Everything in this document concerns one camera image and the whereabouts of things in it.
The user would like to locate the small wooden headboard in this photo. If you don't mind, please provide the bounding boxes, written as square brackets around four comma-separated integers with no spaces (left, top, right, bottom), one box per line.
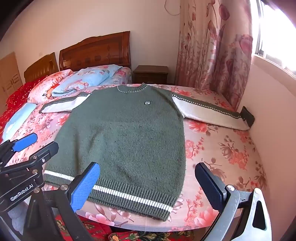
[24,52,60,83]

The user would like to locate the person's red floral jacket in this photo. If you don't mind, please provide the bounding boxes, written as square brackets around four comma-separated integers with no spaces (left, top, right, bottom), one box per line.
[53,214,222,241]

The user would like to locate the large carved wooden headboard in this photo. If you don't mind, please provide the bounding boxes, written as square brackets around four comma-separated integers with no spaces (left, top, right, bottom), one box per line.
[59,31,131,72]

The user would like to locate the pink floral curtain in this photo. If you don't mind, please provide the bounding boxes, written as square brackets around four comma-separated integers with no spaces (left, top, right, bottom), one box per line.
[174,0,254,111]

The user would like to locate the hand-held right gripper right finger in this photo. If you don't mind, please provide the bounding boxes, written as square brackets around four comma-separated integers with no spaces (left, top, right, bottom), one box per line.
[195,162,273,241]

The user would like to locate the light blue floral pillow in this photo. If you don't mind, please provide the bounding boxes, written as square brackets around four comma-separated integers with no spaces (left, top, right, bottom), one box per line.
[51,64,123,97]

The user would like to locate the pink floral quilt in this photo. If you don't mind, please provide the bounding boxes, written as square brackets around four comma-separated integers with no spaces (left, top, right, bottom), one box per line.
[27,69,74,104]

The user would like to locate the green knit sweater white sleeves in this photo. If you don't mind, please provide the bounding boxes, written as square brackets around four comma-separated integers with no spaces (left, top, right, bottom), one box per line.
[39,83,255,222]

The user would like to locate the bed with pink floral sheet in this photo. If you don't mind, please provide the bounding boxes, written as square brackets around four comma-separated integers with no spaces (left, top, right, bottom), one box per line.
[0,83,269,232]

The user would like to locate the red blanket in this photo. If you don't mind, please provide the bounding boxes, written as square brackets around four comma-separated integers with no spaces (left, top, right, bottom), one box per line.
[0,77,47,135]

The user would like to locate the beige wardrobe door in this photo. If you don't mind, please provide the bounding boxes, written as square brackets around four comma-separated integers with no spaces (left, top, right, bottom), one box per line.
[0,52,23,109]

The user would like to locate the dark wooden nightstand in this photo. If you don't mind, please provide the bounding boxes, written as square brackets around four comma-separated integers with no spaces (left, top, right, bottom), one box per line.
[133,65,169,84]

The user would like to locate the thin wall cord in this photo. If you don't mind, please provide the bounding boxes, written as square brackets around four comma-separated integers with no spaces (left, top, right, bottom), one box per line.
[163,0,181,16]

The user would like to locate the window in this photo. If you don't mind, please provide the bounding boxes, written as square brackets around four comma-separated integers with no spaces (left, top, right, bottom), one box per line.
[251,0,296,75]

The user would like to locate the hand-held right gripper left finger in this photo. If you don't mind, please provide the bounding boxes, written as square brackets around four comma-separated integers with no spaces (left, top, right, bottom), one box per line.
[22,162,101,241]

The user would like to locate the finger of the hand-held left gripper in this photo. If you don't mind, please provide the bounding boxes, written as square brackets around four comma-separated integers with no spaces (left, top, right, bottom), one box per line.
[0,133,38,166]
[0,141,59,179]

